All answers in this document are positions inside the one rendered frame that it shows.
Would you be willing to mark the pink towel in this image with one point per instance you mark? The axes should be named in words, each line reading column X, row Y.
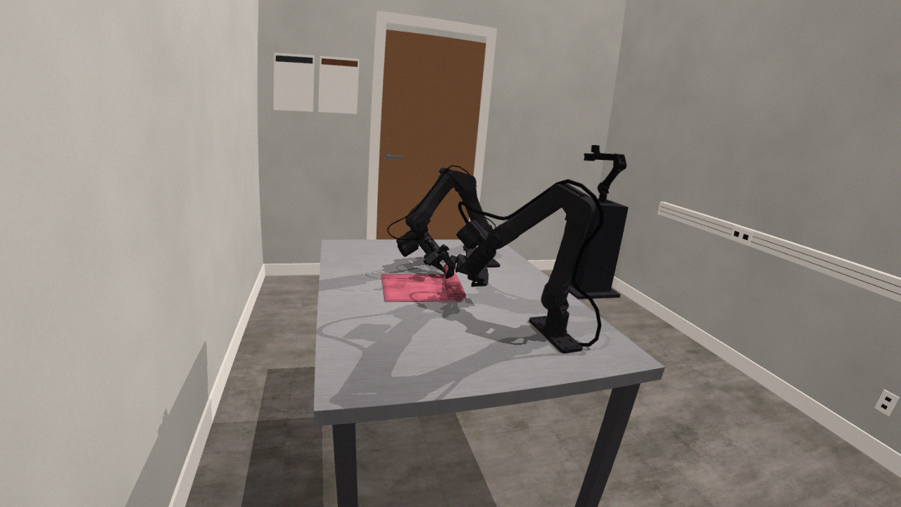
column 422, row 287

